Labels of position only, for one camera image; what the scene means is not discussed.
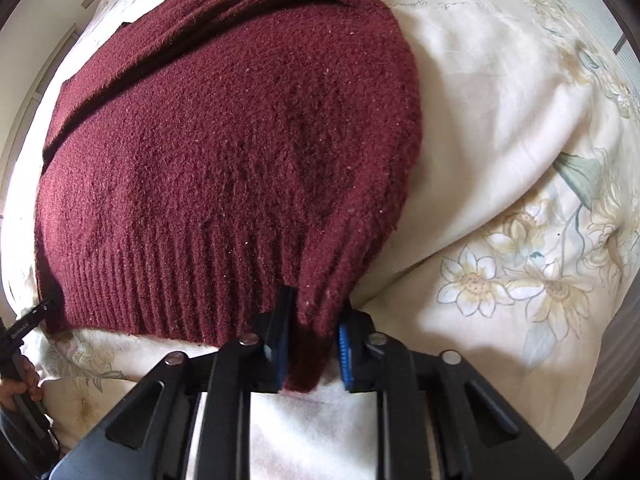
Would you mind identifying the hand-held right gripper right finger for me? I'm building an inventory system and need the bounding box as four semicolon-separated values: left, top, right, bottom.
338;309;575;480

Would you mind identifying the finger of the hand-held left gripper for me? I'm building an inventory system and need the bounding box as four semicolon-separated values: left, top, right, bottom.
0;298;55;361

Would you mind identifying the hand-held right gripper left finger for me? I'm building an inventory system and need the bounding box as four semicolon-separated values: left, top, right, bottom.
49;287;297;480

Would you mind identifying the dark red knit sweater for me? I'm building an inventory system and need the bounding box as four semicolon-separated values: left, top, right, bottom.
34;0;424;394

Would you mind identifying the person's left hand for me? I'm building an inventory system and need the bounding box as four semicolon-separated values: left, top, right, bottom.
0;355;45;412

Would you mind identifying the white floral duvet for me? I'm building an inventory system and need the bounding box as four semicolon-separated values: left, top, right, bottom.
0;0;640;480

